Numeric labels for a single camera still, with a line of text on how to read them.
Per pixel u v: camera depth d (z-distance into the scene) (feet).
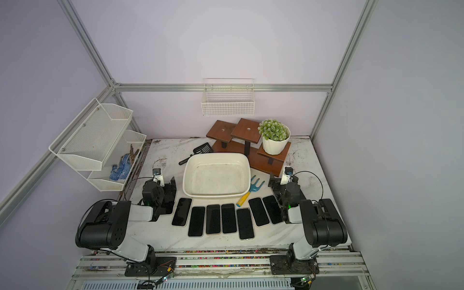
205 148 3.76
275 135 2.69
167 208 2.94
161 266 2.40
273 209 3.10
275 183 2.69
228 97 3.14
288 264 2.40
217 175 3.35
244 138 2.98
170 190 2.88
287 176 2.58
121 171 2.88
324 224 1.53
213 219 2.82
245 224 2.76
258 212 2.97
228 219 2.81
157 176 2.66
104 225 1.51
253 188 3.12
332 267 2.45
